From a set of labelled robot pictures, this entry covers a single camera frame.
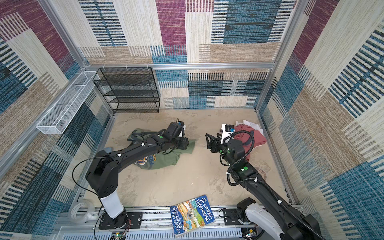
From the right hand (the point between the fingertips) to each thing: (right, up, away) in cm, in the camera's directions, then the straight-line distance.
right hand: (211, 136), depth 77 cm
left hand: (-13, -3, +12) cm, 18 cm away
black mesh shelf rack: (-55, +31, +32) cm, 71 cm away
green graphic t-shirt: (-28, -15, +15) cm, 35 cm away
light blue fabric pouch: (-64, -10, +23) cm, 69 cm away
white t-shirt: (+32, +5, +26) cm, 41 cm away
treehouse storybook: (-10, -37, -4) cm, 39 cm away
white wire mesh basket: (-72, +8, -6) cm, 73 cm away
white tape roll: (-72, -39, +3) cm, 82 cm away
